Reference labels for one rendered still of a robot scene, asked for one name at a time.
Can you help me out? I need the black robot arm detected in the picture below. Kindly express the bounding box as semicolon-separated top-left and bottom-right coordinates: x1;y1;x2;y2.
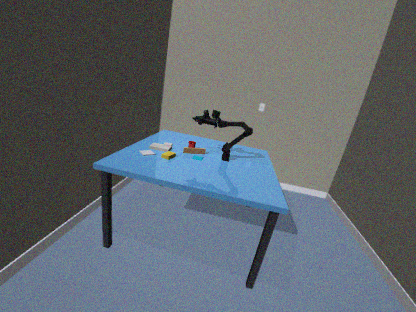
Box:
203;110;253;162

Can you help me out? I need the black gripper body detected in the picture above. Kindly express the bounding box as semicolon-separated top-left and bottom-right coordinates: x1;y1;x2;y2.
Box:
199;116;211;125

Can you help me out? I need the yellow flat block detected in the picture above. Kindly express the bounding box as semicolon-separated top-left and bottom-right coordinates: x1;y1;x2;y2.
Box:
161;151;176;160

